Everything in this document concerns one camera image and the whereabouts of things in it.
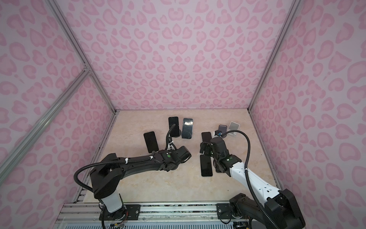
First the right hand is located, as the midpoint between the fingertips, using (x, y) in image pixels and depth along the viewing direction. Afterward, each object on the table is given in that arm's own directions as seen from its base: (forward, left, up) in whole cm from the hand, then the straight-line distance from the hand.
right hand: (207, 144), depth 84 cm
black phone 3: (+15, -2, -14) cm, 20 cm away
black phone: (+4, +35, -4) cm, 35 cm away
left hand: (-2, +18, -5) cm, 19 cm away
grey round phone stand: (+16, -13, -7) cm, 22 cm away
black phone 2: (+19, +22, -14) cm, 32 cm away
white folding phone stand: (+19, -20, -7) cm, 28 cm away
